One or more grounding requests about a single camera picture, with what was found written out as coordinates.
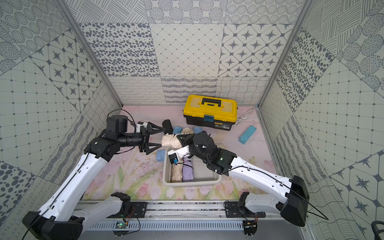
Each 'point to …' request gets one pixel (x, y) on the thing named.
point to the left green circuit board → (120, 224)
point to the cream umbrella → (177, 172)
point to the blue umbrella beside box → (160, 154)
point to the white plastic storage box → (202, 175)
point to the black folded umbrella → (167, 124)
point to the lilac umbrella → (187, 170)
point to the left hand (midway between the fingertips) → (162, 133)
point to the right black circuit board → (250, 227)
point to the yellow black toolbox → (210, 112)
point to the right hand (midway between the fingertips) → (182, 134)
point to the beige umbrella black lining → (187, 131)
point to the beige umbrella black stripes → (171, 140)
